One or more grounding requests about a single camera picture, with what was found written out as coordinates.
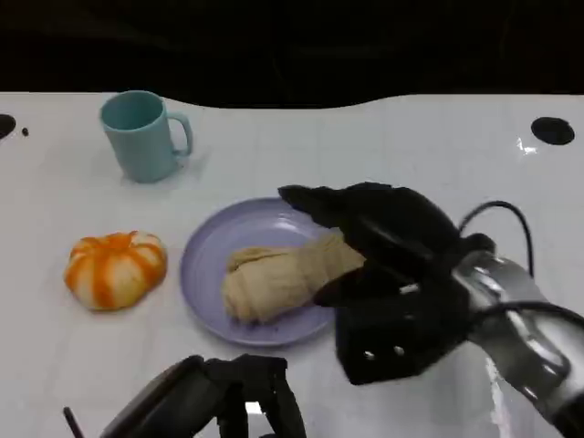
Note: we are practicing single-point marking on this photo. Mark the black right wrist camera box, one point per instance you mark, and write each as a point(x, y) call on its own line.
point(388, 328)

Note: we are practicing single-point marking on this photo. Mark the pale green mug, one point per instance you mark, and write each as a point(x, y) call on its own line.
point(141, 146)

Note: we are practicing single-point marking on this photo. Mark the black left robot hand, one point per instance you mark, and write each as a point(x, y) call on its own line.
point(182, 401)

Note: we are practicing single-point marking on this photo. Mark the beige towel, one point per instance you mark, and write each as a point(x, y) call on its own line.
point(274, 283)

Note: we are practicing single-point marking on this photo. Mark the black round table grommet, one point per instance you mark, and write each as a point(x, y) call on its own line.
point(5, 126)
point(552, 131)

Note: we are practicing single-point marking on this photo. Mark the orange and white bread roll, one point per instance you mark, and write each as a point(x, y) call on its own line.
point(109, 274)

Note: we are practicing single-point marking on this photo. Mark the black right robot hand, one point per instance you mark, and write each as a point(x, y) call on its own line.
point(401, 223)

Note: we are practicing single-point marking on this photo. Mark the lilac plate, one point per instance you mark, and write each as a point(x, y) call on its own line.
point(205, 274)

